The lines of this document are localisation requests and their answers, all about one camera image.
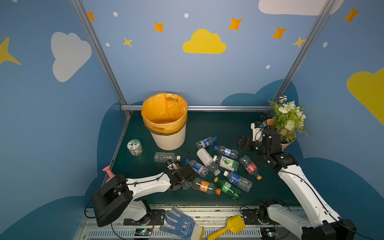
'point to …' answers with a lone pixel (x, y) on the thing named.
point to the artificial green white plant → (288, 119)
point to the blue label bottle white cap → (243, 183)
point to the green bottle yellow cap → (228, 189)
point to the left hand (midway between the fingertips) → (188, 176)
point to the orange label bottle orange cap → (205, 186)
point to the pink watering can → (111, 175)
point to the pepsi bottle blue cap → (208, 142)
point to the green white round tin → (135, 147)
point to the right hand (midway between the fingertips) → (244, 137)
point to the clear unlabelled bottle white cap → (163, 157)
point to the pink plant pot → (284, 146)
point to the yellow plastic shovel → (235, 223)
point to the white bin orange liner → (165, 115)
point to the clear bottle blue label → (202, 170)
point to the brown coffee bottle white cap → (211, 165)
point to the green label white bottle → (226, 163)
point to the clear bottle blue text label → (226, 151)
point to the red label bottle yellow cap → (250, 166)
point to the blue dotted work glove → (185, 227)
